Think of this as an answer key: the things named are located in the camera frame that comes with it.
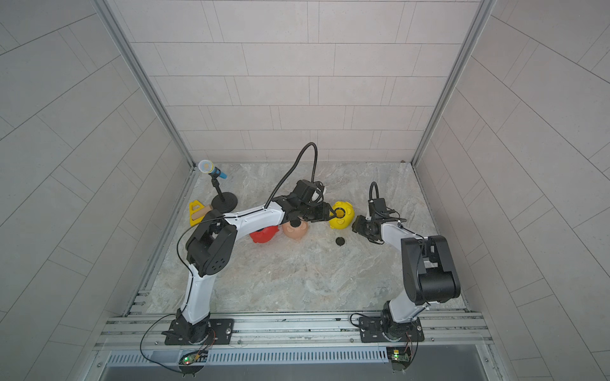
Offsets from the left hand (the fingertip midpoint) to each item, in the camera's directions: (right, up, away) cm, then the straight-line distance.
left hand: (338, 215), depth 89 cm
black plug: (+1, -10, +2) cm, 11 cm away
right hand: (+8, -5, +6) cm, 11 cm away
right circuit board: (+16, -38, -21) cm, 47 cm away
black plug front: (-16, -3, -2) cm, 16 cm away
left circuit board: (-41, -35, -26) cm, 60 cm away
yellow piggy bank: (+2, +1, 0) cm, 2 cm away
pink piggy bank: (-16, -6, -4) cm, 17 cm away
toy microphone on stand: (-48, +4, +13) cm, 50 cm away
